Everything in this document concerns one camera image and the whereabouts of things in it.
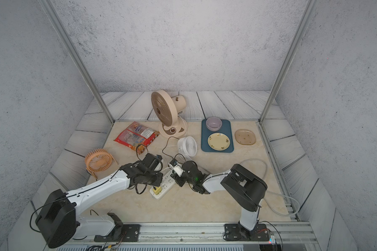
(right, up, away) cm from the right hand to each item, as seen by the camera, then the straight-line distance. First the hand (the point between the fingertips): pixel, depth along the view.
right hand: (173, 172), depth 88 cm
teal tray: (+35, +25, +27) cm, 50 cm away
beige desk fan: (-3, +35, +2) cm, 35 cm away
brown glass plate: (+48, +19, +24) cm, 57 cm away
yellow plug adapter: (-7, -7, -7) cm, 12 cm away
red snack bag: (-26, +19, +19) cm, 37 cm away
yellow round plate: (+29, +16, +21) cm, 39 cm away
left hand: (-4, -4, -4) cm, 7 cm away
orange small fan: (-41, +7, 0) cm, 42 cm away
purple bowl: (+26, +28, +27) cm, 47 cm away
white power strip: (-3, -5, -1) cm, 6 cm away
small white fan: (+8, +13, +3) cm, 16 cm away
